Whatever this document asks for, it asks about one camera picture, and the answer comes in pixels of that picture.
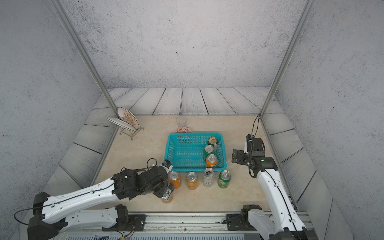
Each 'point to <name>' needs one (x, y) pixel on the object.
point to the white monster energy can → (208, 177)
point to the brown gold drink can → (212, 141)
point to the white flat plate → (122, 123)
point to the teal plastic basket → (185, 150)
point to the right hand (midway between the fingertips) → (244, 154)
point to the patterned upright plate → (127, 116)
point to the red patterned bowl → (184, 129)
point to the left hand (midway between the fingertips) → (169, 187)
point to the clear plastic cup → (181, 121)
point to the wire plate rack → (129, 132)
